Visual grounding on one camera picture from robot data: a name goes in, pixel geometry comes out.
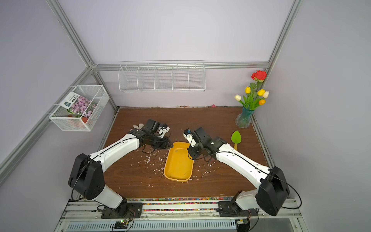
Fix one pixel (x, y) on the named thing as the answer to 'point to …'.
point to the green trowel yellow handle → (236, 138)
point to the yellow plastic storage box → (178, 165)
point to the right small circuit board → (243, 224)
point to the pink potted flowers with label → (78, 106)
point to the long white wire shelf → (184, 76)
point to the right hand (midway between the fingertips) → (191, 148)
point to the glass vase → (243, 120)
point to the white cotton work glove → (139, 126)
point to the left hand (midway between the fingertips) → (171, 146)
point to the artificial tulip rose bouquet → (255, 96)
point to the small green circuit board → (121, 224)
